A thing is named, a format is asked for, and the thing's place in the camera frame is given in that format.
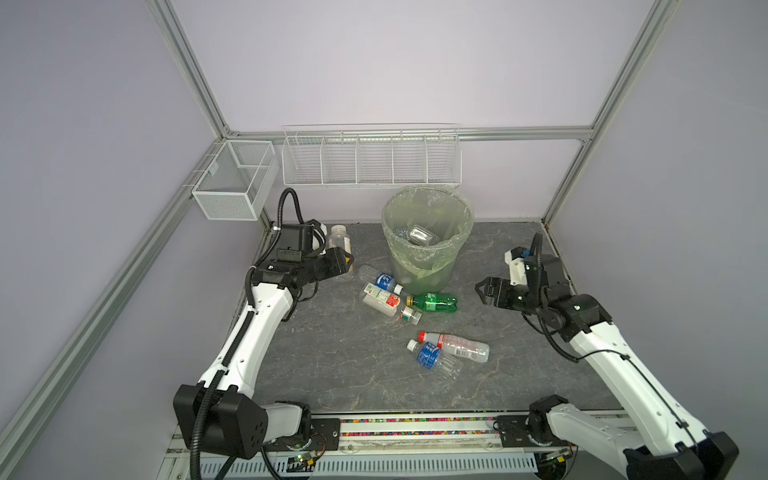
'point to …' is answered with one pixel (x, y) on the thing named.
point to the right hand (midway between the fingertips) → (489, 286)
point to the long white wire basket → (372, 154)
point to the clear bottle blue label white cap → (385, 281)
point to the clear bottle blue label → (434, 358)
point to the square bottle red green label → (381, 299)
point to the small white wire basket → (239, 180)
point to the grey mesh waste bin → (417, 283)
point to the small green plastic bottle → (433, 302)
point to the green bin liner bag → (424, 226)
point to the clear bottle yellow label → (339, 238)
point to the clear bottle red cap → (465, 348)
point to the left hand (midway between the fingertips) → (346, 261)
